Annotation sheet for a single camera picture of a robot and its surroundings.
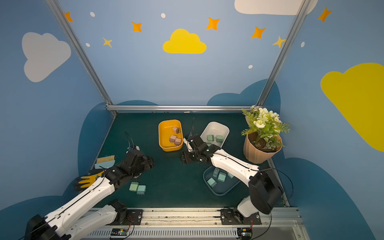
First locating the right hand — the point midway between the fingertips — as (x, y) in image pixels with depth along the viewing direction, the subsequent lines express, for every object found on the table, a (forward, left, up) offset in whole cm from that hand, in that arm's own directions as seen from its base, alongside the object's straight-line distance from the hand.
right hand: (186, 155), depth 84 cm
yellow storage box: (+25, +19, -10) cm, 33 cm away
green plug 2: (+20, -21, -11) cm, 31 cm away
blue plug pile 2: (-11, -15, -10) cm, 21 cm away
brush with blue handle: (-2, +52, -12) cm, 54 cm away
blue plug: (-19, +24, -9) cm, 32 cm away
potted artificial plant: (+9, -41, +13) cm, 44 cm away
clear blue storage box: (-14, -19, -11) cm, 26 cm away
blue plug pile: (-6, -17, -8) cm, 20 cm away
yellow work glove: (-17, +57, -6) cm, 60 cm away
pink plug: (+25, +11, -9) cm, 29 cm away
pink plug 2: (+18, +12, -11) cm, 24 cm away
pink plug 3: (+16, +9, -11) cm, 21 cm away
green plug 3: (-7, -21, -10) cm, 25 cm away
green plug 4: (-17, +28, -9) cm, 34 cm away
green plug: (+20, -15, -10) cm, 27 cm away
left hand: (-4, +20, 0) cm, 21 cm away
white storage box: (+25, -18, -11) cm, 33 cm away
